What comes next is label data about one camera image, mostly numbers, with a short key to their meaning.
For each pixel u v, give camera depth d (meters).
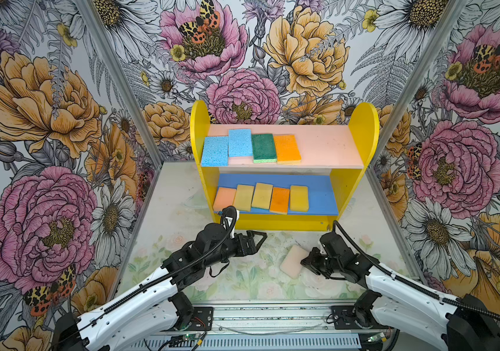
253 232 0.63
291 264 0.83
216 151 0.66
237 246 0.63
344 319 0.73
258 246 0.65
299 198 0.88
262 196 0.88
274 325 0.74
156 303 0.49
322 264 0.71
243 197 0.87
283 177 0.97
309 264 0.73
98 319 0.42
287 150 0.68
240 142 0.70
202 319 0.74
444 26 0.75
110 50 0.81
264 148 0.68
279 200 0.88
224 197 0.88
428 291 0.47
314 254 0.76
